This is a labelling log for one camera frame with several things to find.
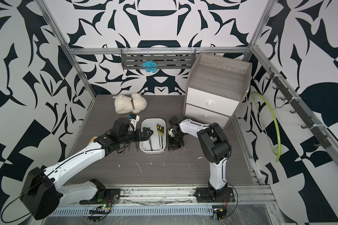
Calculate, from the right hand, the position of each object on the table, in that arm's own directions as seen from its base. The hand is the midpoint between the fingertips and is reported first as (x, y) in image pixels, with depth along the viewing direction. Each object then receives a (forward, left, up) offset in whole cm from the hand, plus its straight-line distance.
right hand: (170, 146), depth 91 cm
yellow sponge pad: (+4, +50, +3) cm, 50 cm away
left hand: (+2, +12, +17) cm, 21 cm away
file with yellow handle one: (0, +12, -1) cm, 12 cm away
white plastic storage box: (+1, +9, 0) cm, 9 cm away
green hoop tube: (-16, -50, +21) cm, 56 cm away
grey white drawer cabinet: (+23, -27, +29) cm, 46 cm away
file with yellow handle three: (+9, +5, 0) cm, 10 cm away
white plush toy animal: (+26, +31, +11) cm, 43 cm away
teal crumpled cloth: (+40, +12, +33) cm, 53 cm away
